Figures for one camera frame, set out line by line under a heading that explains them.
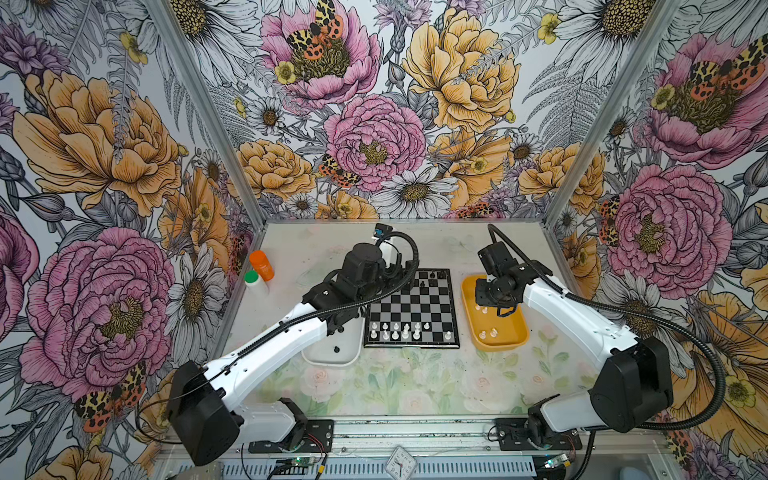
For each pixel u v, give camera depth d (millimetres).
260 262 999
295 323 483
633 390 422
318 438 730
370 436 761
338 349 878
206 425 380
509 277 604
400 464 690
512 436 735
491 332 897
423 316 941
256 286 943
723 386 401
